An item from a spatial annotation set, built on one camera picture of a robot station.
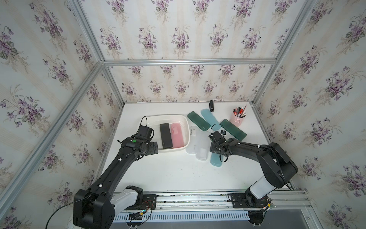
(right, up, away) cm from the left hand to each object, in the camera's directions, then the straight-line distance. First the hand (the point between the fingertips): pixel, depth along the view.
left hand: (150, 150), depth 81 cm
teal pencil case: (+40, -8, +7) cm, 41 cm away
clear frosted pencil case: (+25, -2, +11) cm, 27 cm away
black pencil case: (+7, +6, +18) cm, 20 cm away
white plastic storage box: (-2, +16, +23) cm, 28 cm away
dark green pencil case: (+31, +16, +27) cm, 44 cm away
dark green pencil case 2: (+55, +9, +20) cm, 59 cm away
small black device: (+43, +28, +33) cm, 61 cm away
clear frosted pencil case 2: (+33, +2, +13) cm, 35 cm away
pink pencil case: (+15, +4, +17) cm, 23 cm away
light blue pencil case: (+41, +17, +27) cm, 52 cm away
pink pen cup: (+59, +20, +19) cm, 65 cm away
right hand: (+43, -3, +13) cm, 45 cm away
